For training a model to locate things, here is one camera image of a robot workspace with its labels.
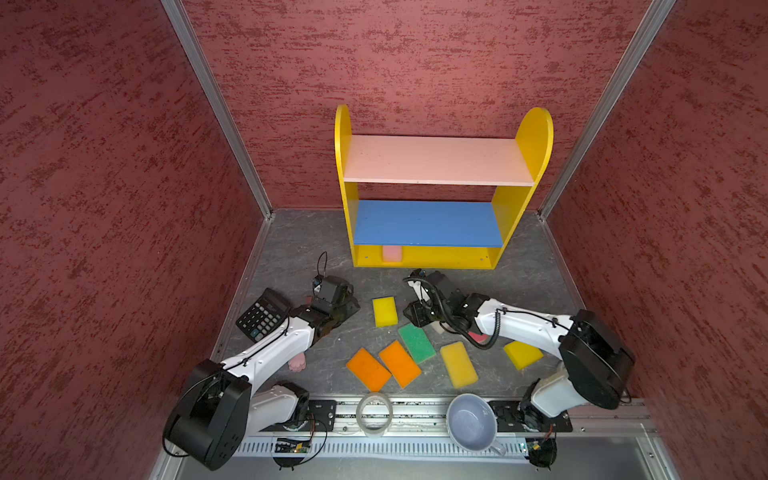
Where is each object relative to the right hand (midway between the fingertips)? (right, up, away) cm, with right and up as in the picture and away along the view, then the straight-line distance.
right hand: (408, 316), depth 85 cm
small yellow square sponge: (-7, 0, +5) cm, 9 cm away
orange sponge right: (-2, -12, -4) cm, 13 cm away
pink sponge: (-5, +17, +21) cm, 28 cm away
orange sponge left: (-11, -14, -4) cm, 18 cm away
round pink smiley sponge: (+13, +3, -27) cm, 30 cm away
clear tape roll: (-10, -24, -15) cm, 30 cm away
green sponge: (+3, -8, 0) cm, 8 cm away
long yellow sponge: (+15, -14, -4) cm, 20 cm away
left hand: (-17, +2, +3) cm, 17 cm away
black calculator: (-43, -1, +5) cm, 44 cm away
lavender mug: (+15, -23, -13) cm, 31 cm away
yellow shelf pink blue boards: (+10, +25, +8) cm, 27 cm away
